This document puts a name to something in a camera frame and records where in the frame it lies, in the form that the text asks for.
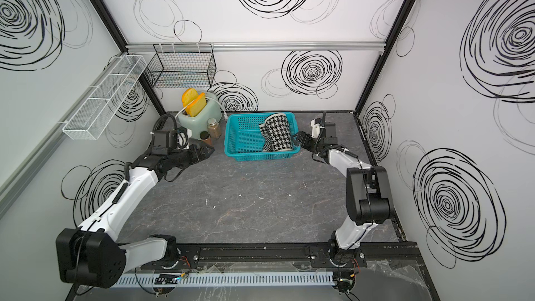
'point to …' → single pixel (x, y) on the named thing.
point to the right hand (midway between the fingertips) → (300, 139)
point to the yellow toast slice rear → (189, 95)
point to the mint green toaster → (196, 125)
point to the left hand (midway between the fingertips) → (206, 152)
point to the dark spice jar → (205, 136)
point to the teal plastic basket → (244, 140)
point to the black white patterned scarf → (276, 133)
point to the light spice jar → (214, 129)
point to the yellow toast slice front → (196, 106)
